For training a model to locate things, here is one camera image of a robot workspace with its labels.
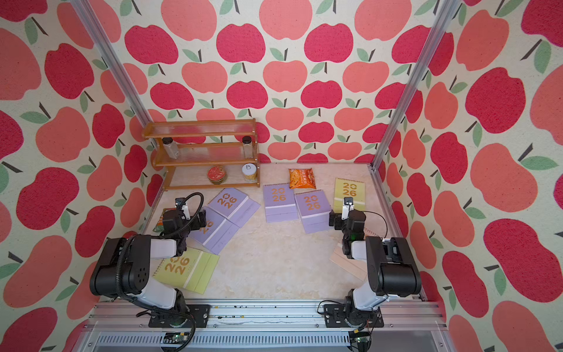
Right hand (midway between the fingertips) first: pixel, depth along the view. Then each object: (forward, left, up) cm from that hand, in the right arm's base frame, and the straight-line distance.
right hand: (347, 214), depth 94 cm
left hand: (-6, +67, 0) cm, 67 cm away
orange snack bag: (+21, +21, -2) cm, 29 cm away
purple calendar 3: (+3, +52, -4) cm, 52 cm away
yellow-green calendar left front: (-29, +61, -5) cm, 68 cm away
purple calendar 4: (-12, +56, -4) cm, 58 cm away
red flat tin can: (+18, +65, 0) cm, 68 cm away
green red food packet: (-12, +82, -3) cm, 83 cm away
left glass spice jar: (+17, +81, +18) cm, 85 cm away
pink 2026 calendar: (-21, -3, -6) cm, 22 cm away
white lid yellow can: (+21, +47, 0) cm, 52 cm away
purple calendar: (+5, +14, -7) cm, 16 cm away
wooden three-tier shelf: (+32, +74, +1) cm, 80 cm away
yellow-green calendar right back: (+19, -5, -5) cm, 20 cm away
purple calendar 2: (+6, +30, -5) cm, 31 cm away
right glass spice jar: (+21, +46, +17) cm, 54 cm away
